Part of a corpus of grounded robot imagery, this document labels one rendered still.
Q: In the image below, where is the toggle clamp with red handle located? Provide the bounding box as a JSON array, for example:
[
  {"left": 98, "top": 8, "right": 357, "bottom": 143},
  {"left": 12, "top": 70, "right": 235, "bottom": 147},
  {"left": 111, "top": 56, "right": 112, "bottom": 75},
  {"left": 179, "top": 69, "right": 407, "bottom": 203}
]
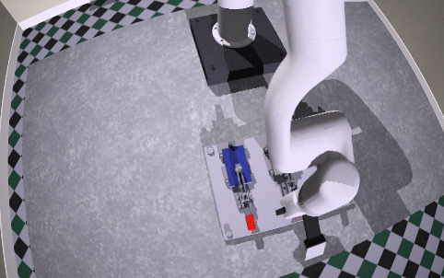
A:
[
  {"left": 280, "top": 173, "right": 298, "bottom": 197},
  {"left": 235, "top": 164, "right": 256, "bottom": 230}
]

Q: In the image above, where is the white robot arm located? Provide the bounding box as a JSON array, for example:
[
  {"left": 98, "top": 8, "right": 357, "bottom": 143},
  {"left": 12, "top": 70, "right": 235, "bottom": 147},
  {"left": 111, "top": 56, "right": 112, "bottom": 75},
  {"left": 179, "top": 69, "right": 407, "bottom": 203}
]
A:
[{"left": 212, "top": 0, "right": 368, "bottom": 261}]

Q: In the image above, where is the blue rectangular plate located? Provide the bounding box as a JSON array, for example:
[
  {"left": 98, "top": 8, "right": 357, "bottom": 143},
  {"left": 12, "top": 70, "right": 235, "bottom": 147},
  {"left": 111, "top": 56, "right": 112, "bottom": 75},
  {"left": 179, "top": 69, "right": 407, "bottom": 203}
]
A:
[{"left": 222, "top": 145, "right": 251, "bottom": 187}]

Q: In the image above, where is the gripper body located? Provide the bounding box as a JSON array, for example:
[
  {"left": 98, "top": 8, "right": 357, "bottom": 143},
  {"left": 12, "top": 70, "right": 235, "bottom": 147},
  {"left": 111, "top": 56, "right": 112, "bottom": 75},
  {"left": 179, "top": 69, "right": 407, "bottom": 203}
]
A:
[{"left": 280, "top": 188, "right": 306, "bottom": 219}]

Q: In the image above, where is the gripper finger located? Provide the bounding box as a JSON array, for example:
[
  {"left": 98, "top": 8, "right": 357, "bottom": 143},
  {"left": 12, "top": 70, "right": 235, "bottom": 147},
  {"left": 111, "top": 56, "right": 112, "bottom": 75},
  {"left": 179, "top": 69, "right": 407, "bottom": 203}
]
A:
[{"left": 275, "top": 207, "right": 286, "bottom": 215}]

